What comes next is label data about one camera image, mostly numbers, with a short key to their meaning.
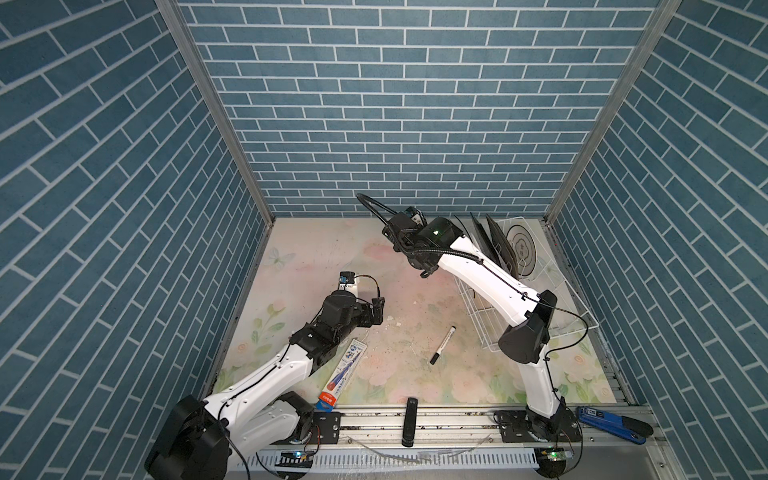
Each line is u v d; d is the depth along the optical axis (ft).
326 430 2.42
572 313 1.60
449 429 2.47
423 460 2.31
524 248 3.26
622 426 2.38
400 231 1.95
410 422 2.41
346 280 2.34
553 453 2.36
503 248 2.87
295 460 2.37
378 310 2.42
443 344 2.85
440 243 1.74
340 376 2.65
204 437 1.28
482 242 2.91
